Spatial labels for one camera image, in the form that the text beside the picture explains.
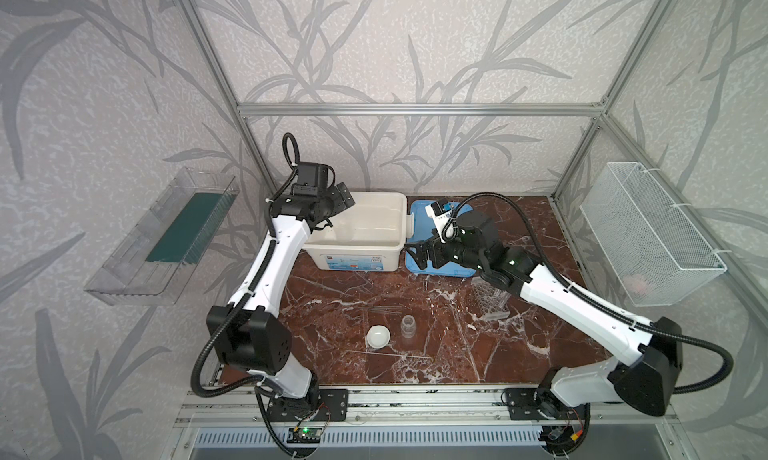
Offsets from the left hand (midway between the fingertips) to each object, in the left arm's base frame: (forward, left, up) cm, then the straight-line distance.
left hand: (342, 191), depth 82 cm
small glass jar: (-29, -19, -22) cm, 41 cm away
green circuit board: (-53, +6, -29) cm, 61 cm away
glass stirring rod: (-35, -14, -29) cm, 48 cm away
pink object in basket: (-23, -74, -7) cm, 78 cm away
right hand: (-13, -21, 0) cm, 25 cm away
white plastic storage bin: (+7, -4, -32) cm, 33 cm away
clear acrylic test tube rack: (-21, -44, -27) cm, 56 cm away
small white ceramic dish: (-30, -10, -28) cm, 43 cm away
